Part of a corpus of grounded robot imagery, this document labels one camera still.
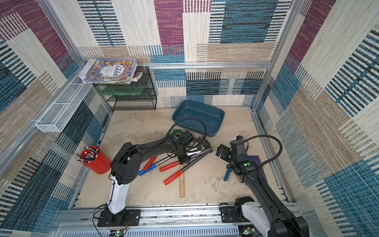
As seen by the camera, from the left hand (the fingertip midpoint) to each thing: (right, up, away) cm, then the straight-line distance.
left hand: (188, 159), depth 92 cm
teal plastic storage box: (+18, +26, +20) cm, 38 cm away
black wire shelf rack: (-33, +40, +27) cm, 58 cm away
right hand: (+21, +5, -8) cm, 23 cm away
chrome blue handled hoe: (+1, +6, -11) cm, 13 cm away
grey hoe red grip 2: (-10, -9, -10) cm, 17 cm away
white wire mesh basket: (-61, +24, -22) cm, 70 cm away
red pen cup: (-52, +2, -9) cm, 53 cm away
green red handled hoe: (-10, +16, +13) cm, 23 cm away
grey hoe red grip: (+11, +7, +2) cm, 13 cm away
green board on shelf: (-35, +45, +10) cm, 58 cm away
